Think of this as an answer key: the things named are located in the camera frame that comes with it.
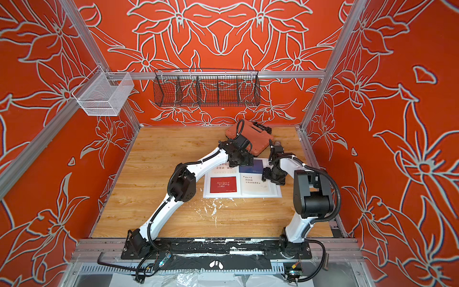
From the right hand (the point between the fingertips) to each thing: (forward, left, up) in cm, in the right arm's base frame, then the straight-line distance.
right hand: (270, 179), depth 93 cm
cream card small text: (-3, +10, -1) cm, 10 cm away
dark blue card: (+7, +7, 0) cm, 10 cm away
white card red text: (+6, +24, 0) cm, 25 cm away
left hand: (+9, +11, +3) cm, 14 cm away
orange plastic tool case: (+24, +5, +6) cm, 25 cm away
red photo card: (-3, +24, 0) cm, 24 cm away
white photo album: (-9, +18, -1) cm, 20 cm away
